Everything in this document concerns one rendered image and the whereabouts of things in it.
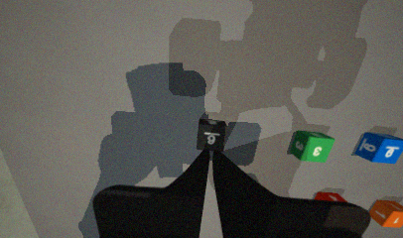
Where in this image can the red block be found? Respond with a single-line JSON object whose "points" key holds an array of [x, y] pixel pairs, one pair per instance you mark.
{"points": [[328, 196]]}

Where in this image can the blue block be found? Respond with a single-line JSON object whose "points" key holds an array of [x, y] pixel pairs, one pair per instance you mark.
{"points": [[380, 148]]}

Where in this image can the dark grey block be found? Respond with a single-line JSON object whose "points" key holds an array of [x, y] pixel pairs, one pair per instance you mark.
{"points": [[253, 177]]}

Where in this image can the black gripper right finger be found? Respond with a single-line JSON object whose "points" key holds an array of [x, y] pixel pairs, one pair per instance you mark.
{"points": [[249, 210]]}

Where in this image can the orange block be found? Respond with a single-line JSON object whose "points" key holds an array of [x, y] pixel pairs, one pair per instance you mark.
{"points": [[387, 213]]}

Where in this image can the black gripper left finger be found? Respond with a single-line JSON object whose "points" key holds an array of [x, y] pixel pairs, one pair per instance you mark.
{"points": [[172, 210]]}

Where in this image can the green block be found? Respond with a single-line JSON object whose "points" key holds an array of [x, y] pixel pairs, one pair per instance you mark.
{"points": [[311, 146]]}

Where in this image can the black block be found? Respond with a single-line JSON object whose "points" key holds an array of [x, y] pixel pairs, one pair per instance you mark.
{"points": [[211, 135]]}

